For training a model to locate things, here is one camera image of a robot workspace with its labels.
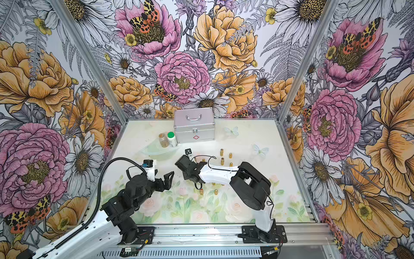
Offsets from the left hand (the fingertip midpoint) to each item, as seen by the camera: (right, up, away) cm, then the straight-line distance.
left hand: (164, 175), depth 79 cm
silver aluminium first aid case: (+11, +26, +25) cm, 38 cm away
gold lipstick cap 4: (+29, -8, +10) cm, 32 cm away
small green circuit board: (-13, -30, -8) cm, 34 cm away
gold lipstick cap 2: (+34, +2, +17) cm, 38 cm away
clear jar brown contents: (-8, +16, +26) cm, 31 cm away
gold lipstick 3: (+17, -10, +6) cm, 21 cm away
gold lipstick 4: (+24, -7, +11) cm, 27 cm away
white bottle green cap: (-2, +16, +24) cm, 28 cm away
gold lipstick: (+29, +8, +23) cm, 38 cm away
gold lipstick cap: (+34, +7, +21) cm, 41 cm away
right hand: (+11, -1, +12) cm, 16 cm away
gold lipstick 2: (+29, +4, +17) cm, 34 cm away
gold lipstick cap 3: (+25, -10, +7) cm, 28 cm away
